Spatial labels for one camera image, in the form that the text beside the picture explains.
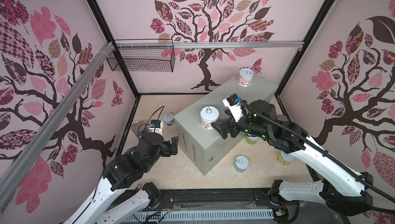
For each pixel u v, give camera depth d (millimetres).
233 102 483
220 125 533
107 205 402
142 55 948
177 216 697
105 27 813
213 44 928
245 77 738
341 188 393
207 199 747
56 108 557
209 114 580
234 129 512
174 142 577
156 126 539
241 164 796
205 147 557
